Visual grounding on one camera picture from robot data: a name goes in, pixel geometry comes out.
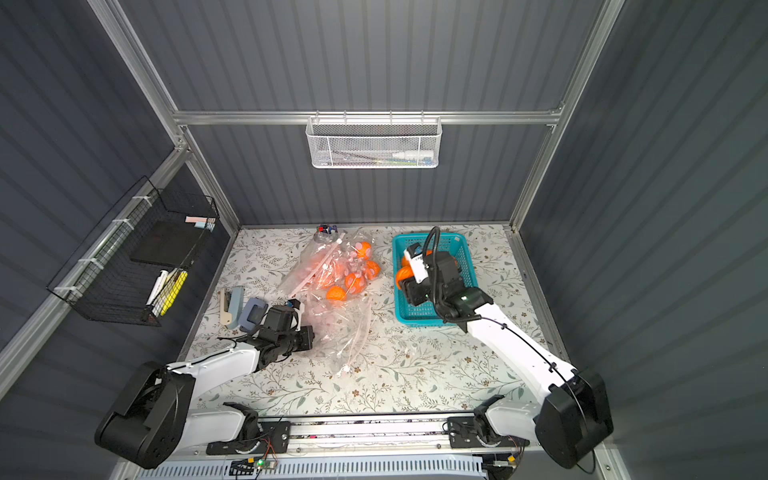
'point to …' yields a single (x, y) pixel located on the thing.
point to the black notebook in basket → (165, 242)
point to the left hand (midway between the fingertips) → (313, 335)
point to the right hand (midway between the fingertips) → (414, 278)
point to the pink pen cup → (326, 233)
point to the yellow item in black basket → (174, 292)
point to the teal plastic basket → (424, 314)
